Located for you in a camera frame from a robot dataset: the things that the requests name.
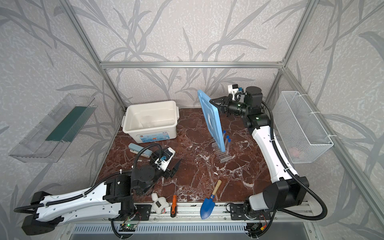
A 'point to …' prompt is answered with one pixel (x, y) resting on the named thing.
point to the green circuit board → (127, 227)
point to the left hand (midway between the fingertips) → (176, 150)
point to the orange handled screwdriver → (173, 212)
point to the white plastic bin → (151, 122)
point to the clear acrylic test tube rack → (222, 156)
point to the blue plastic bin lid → (211, 113)
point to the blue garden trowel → (208, 205)
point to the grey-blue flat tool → (136, 149)
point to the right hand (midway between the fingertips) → (210, 97)
